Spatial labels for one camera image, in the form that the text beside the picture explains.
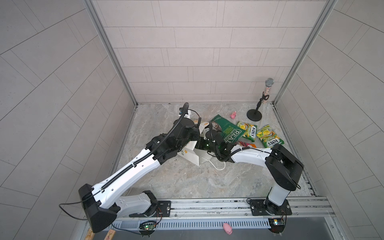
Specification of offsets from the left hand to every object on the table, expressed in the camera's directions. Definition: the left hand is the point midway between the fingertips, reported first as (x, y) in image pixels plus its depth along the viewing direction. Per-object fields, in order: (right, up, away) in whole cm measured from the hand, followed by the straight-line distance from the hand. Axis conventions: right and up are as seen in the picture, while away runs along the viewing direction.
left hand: (201, 125), depth 69 cm
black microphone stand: (+40, +5, +38) cm, 55 cm away
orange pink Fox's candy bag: (+28, -14, +23) cm, 38 cm away
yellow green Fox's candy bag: (+33, -6, +30) cm, 45 cm away
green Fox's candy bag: (+43, -10, +25) cm, 51 cm away
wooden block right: (-40, -47, -5) cm, 62 cm away
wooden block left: (-48, -47, -5) cm, 67 cm away
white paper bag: (-6, -14, +8) cm, 17 cm away
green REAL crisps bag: (+20, -7, +28) cm, 35 cm away
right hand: (-6, -11, +14) cm, 19 cm away
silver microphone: (+39, +24, +16) cm, 49 cm away
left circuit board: (-24, -45, -4) cm, 51 cm away
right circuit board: (+34, -45, -2) cm, 57 cm away
